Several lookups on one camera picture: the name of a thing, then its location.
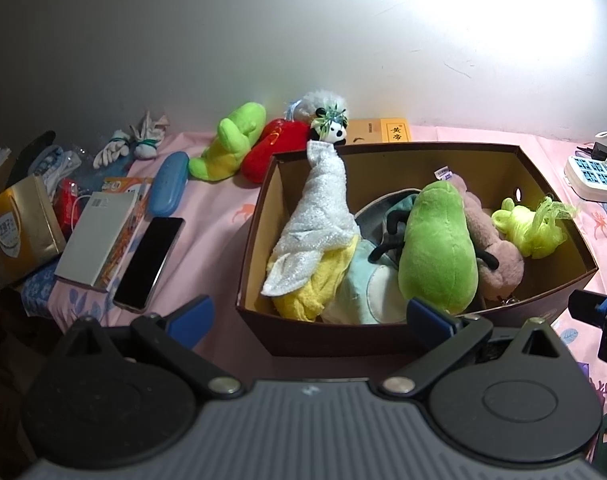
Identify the pink plush toy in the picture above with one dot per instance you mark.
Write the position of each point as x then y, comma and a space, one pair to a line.
501, 266

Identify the white blue power strip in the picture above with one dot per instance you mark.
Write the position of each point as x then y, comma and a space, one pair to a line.
587, 177

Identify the yellow book box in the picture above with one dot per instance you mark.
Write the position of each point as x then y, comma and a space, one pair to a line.
378, 130

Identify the green pear plush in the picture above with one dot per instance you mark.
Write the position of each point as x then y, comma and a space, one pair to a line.
438, 262

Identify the gold tissue box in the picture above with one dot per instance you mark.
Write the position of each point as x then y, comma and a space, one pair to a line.
30, 236

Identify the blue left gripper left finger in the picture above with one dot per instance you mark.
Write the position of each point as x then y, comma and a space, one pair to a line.
189, 324

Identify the small panda plush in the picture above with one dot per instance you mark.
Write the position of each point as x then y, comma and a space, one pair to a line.
329, 124

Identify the black plug adapter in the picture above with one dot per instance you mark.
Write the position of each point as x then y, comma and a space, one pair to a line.
596, 151

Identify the red plush toy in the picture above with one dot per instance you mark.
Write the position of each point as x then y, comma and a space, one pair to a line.
279, 136

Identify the brown cardboard box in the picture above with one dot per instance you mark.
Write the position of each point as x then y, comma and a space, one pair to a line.
491, 171

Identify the teal blue plush toy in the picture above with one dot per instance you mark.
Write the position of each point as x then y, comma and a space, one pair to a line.
369, 292

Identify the blue glasses case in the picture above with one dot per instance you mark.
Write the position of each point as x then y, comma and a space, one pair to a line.
168, 185

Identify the grey fluffy plush ball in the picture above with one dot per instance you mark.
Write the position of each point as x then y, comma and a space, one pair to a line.
303, 109

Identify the white gloves bundle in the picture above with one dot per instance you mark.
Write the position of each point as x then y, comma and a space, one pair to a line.
142, 142

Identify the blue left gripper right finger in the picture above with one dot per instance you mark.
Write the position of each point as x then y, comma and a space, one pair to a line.
429, 326

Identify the white plush in box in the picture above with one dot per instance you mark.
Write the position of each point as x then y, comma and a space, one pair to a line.
317, 244

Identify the black smartphone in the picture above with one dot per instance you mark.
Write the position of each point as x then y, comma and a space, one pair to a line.
137, 285

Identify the lime green mesh sponge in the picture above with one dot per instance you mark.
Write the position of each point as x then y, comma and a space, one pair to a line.
535, 233

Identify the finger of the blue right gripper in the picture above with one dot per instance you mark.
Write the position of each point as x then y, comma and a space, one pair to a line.
588, 307

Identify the green yellow plush toy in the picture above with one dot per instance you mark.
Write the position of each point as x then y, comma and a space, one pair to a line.
236, 135

